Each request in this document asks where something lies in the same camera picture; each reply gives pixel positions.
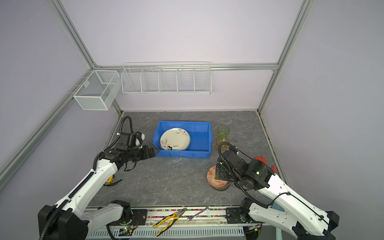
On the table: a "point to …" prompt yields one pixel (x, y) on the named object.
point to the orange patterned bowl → (217, 184)
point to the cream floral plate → (175, 139)
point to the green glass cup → (223, 130)
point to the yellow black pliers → (176, 215)
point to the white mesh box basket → (99, 91)
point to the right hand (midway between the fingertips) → (223, 172)
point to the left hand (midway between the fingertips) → (152, 154)
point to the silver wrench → (190, 218)
